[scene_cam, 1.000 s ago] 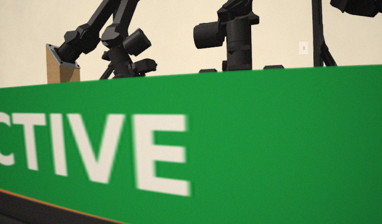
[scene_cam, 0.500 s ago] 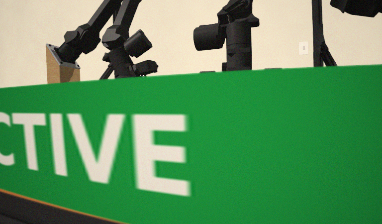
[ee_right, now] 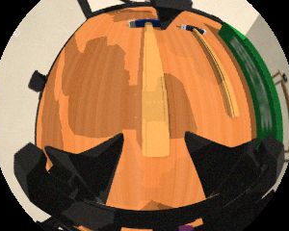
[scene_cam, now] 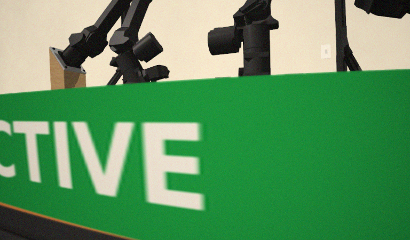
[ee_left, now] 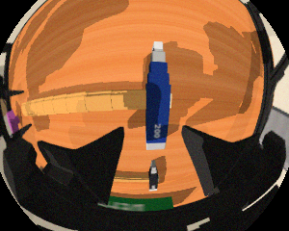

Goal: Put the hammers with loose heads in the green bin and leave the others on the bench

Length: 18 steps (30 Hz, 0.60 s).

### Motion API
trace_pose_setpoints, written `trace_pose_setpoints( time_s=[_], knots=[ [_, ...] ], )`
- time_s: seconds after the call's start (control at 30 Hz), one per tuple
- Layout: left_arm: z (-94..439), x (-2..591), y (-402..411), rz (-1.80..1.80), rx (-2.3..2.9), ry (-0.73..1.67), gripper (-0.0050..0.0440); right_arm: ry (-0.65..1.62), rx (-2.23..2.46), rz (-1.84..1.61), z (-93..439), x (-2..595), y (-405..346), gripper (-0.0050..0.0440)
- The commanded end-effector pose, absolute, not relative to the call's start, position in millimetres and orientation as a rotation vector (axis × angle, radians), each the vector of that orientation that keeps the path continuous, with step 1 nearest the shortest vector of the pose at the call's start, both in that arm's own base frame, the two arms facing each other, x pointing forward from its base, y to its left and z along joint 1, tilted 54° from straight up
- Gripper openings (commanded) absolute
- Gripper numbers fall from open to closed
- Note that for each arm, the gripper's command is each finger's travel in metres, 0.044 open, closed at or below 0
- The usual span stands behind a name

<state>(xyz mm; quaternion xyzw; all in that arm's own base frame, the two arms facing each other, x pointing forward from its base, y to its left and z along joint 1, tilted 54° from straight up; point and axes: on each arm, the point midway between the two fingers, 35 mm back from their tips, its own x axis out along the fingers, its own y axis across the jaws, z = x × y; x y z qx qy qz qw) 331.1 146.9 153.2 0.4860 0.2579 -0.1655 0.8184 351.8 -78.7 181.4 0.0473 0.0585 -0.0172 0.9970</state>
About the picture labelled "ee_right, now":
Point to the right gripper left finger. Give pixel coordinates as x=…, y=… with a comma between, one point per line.
x=95, y=167

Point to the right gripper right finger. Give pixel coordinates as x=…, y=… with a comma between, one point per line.
x=213, y=161

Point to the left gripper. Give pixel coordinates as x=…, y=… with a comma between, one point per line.
x=168, y=16

